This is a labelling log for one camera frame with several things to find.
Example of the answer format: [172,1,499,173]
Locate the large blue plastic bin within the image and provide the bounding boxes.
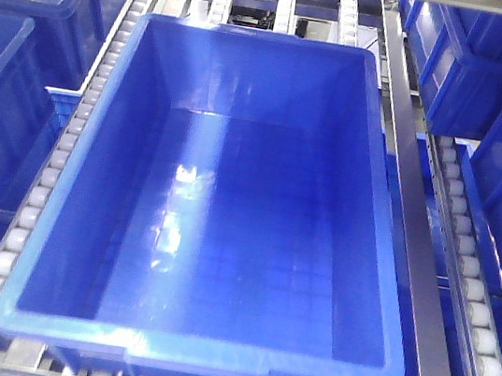
[0,0,454,376]

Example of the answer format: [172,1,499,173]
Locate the steel rack with roller tracks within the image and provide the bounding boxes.
[0,0,502,376]

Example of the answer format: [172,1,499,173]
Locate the black electronic device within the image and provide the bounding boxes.
[227,4,338,41]

